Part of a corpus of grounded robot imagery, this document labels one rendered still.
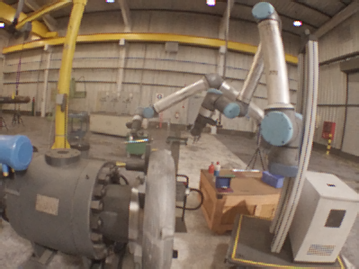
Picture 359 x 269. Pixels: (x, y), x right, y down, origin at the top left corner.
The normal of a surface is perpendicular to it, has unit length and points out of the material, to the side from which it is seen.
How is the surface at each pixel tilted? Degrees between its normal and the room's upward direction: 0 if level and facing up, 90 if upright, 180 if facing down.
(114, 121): 90
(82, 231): 80
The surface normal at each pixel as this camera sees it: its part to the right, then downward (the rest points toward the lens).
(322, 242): -0.36, 0.08
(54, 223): 0.11, -0.07
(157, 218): 0.15, -0.38
